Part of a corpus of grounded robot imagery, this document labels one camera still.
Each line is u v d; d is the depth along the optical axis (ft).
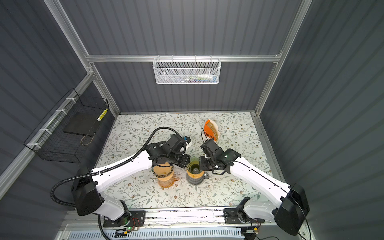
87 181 1.51
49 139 2.11
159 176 2.38
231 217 2.39
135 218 2.38
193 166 2.64
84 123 2.47
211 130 3.32
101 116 2.65
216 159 1.89
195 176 2.53
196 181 2.68
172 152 1.96
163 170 2.52
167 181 2.78
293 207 1.28
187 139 2.35
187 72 3.67
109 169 1.48
